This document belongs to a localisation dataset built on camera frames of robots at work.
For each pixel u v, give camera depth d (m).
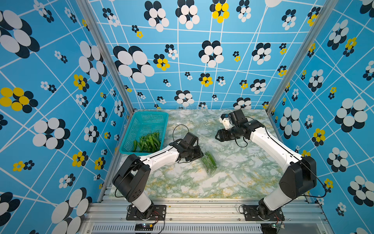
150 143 0.92
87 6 0.69
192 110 1.17
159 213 0.73
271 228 0.69
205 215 0.74
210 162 0.84
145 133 1.05
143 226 0.72
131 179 0.44
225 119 0.76
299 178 0.43
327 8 0.68
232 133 0.70
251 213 0.73
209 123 1.12
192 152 0.74
